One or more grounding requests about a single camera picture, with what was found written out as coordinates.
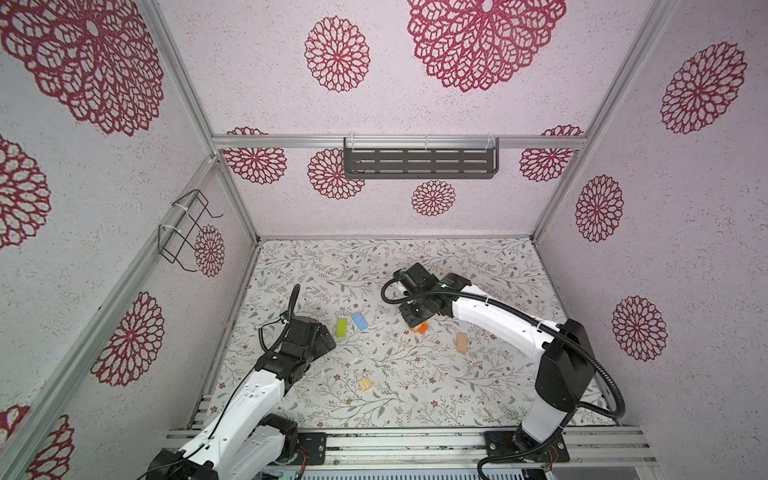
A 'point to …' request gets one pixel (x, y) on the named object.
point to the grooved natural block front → (365, 384)
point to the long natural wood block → (462, 342)
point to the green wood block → (342, 328)
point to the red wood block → (420, 328)
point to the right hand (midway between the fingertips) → (407, 309)
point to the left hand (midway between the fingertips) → (317, 346)
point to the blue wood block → (359, 320)
